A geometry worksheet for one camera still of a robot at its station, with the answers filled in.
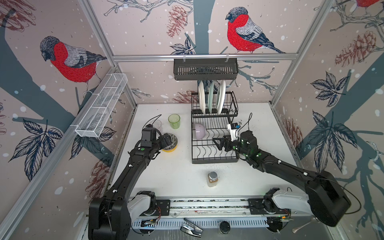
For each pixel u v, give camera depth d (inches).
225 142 28.6
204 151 36.4
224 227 23.7
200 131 35.9
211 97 30.1
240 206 29.4
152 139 25.8
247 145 24.8
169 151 35.5
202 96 30.4
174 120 41.7
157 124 40.5
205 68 41.2
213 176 29.3
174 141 37.3
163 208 28.8
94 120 28.1
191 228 26.3
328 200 16.1
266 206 26.4
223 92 29.4
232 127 28.8
